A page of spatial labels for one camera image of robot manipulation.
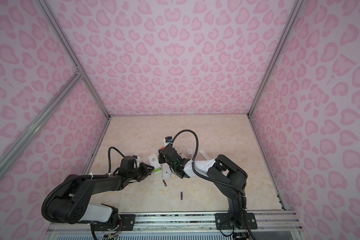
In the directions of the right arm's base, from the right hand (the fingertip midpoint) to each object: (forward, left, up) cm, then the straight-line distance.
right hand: (159, 150), depth 88 cm
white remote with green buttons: (-3, +4, -10) cm, 11 cm away
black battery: (-22, -14, -11) cm, 28 cm away
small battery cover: (+4, -18, -10) cm, 21 cm away
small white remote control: (-10, -4, -9) cm, 14 cm away
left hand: (-7, +3, -8) cm, 11 cm away
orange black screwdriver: (0, -3, +2) cm, 3 cm away
